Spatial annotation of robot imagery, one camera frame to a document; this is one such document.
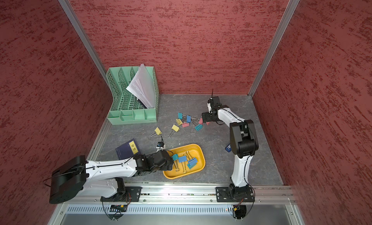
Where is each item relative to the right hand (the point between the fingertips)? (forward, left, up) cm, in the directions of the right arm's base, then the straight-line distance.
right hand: (210, 119), depth 100 cm
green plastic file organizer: (+13, +65, 0) cm, 66 cm away
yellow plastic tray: (-27, +17, -3) cm, 32 cm away
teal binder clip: (+6, +22, -3) cm, 23 cm away
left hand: (-30, +29, -3) cm, 42 cm away
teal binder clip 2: (-4, +9, -3) cm, 10 cm away
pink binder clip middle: (0, +7, -3) cm, 8 cm away
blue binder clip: (-29, +14, 0) cm, 32 cm away
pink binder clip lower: (-2, +18, -4) cm, 19 cm away
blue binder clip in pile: (+2, +16, -2) cm, 16 cm away
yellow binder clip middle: (-5, +26, -3) cm, 26 cm away
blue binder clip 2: (-27, +19, -3) cm, 33 cm away
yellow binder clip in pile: (-1, +23, -2) cm, 23 cm away
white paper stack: (+15, +46, +20) cm, 52 cm away
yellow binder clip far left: (-8, +38, -3) cm, 38 cm away
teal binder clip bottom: (-32, +14, -2) cm, 35 cm away
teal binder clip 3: (-26, +24, -1) cm, 36 cm away
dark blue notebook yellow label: (-20, +55, -3) cm, 58 cm away
